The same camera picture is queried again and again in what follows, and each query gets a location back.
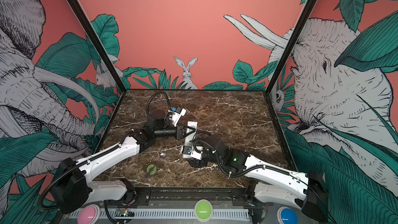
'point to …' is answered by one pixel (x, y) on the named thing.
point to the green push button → (203, 209)
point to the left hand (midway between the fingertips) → (194, 129)
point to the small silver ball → (162, 155)
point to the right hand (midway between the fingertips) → (187, 148)
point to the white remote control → (189, 140)
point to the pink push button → (90, 214)
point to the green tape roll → (153, 170)
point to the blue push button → (286, 215)
